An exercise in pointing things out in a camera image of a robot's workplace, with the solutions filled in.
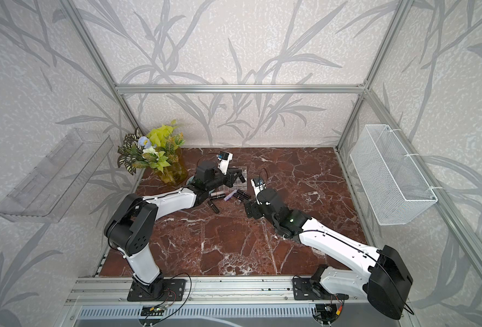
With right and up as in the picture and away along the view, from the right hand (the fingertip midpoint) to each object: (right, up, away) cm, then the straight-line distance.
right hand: (254, 195), depth 79 cm
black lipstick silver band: (-6, -3, +20) cm, 21 cm away
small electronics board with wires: (-37, -39, -9) cm, 54 cm away
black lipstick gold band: (-8, -4, +19) cm, 21 cm away
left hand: (-6, +10, +10) cm, 15 cm away
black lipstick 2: (-20, -7, +16) cm, 27 cm away
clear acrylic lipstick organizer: (-8, +2, +17) cm, 19 cm away
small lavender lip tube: (-12, -3, +20) cm, 23 cm away
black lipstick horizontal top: (-18, -4, +19) cm, 27 cm away
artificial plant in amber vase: (-43, +19, +11) cm, 48 cm away
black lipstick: (-5, +6, +13) cm, 15 cm away
